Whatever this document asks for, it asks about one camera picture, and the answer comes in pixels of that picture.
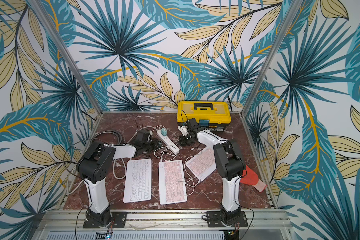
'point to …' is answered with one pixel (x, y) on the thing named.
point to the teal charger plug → (163, 132)
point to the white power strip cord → (124, 161)
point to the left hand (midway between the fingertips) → (162, 144)
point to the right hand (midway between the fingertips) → (180, 142)
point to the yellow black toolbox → (218, 113)
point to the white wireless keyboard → (137, 186)
